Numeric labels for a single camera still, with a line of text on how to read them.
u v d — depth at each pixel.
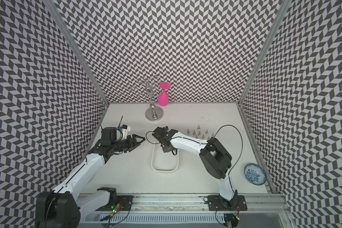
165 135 0.64
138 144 0.74
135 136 0.74
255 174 0.82
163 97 0.99
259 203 0.75
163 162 0.89
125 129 0.77
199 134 0.99
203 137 0.99
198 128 1.03
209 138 0.97
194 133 0.99
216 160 0.48
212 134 0.99
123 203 0.71
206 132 1.01
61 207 0.38
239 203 0.68
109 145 0.64
